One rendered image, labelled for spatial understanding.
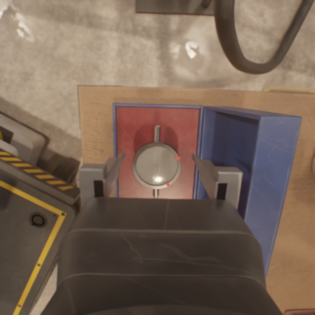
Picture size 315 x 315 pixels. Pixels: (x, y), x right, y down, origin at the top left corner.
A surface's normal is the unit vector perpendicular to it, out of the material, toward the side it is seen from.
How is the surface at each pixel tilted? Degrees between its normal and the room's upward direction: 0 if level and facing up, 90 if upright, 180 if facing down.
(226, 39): 64
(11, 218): 0
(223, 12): 46
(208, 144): 11
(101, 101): 0
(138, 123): 0
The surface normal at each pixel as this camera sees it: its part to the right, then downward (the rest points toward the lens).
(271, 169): 0.19, 0.29
